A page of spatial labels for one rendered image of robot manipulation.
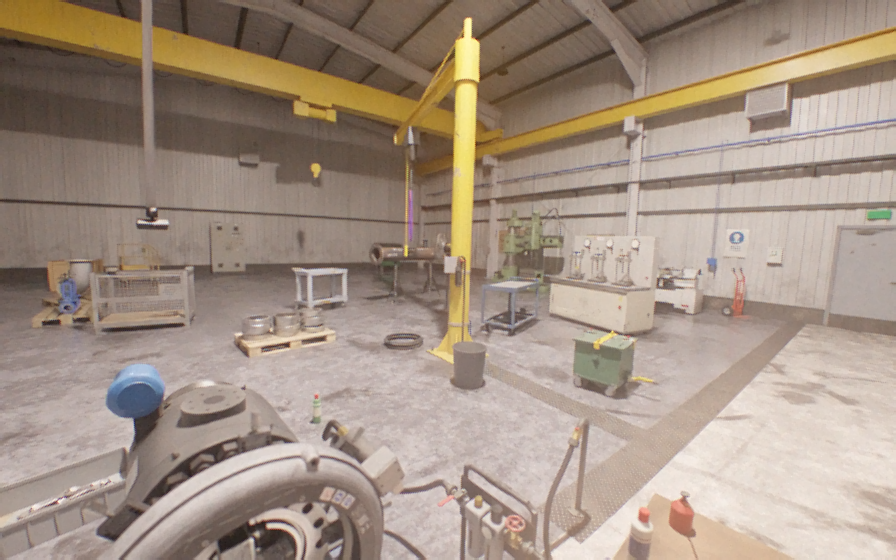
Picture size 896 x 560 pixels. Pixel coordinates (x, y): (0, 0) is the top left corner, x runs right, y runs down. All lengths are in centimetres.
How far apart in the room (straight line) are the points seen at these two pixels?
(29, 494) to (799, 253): 1185
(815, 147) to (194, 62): 1517
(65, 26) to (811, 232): 1746
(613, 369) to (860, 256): 763
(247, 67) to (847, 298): 1572
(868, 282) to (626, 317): 565
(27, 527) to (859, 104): 1258
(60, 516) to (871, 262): 1170
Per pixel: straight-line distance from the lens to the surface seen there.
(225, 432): 140
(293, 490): 106
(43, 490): 316
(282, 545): 110
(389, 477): 127
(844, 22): 1183
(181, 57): 1226
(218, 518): 103
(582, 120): 1271
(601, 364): 388
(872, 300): 1071
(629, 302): 642
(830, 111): 1120
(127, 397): 164
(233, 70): 1228
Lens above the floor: 153
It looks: 6 degrees down
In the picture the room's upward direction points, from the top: 2 degrees clockwise
